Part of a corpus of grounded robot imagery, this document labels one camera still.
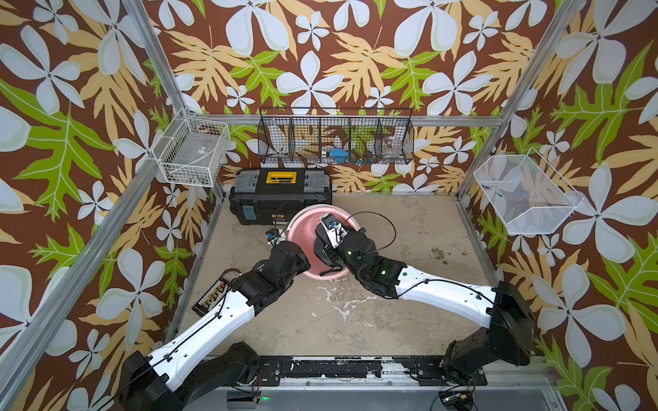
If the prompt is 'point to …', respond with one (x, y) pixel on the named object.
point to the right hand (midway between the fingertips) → (326, 225)
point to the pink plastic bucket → (302, 230)
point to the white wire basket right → (527, 193)
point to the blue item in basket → (339, 154)
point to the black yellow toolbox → (277, 196)
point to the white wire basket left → (192, 151)
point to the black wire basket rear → (331, 135)
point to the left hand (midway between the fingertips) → (307, 250)
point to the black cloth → (336, 268)
